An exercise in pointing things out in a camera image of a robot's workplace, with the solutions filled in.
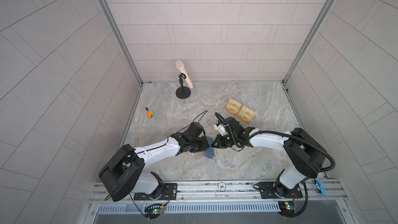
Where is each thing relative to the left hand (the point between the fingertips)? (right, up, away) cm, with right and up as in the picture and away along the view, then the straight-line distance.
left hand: (213, 146), depth 82 cm
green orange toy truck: (-39, +15, +14) cm, 44 cm away
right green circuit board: (+32, -23, -14) cm, 42 cm away
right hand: (-1, -1, 0) cm, 1 cm away
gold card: (+19, +16, +7) cm, 26 cm away
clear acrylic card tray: (+24, +15, +6) cm, 29 cm away
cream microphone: (-19, +45, +8) cm, 50 cm away
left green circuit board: (-26, -23, -17) cm, 39 cm away
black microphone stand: (-21, +29, +27) cm, 45 cm away
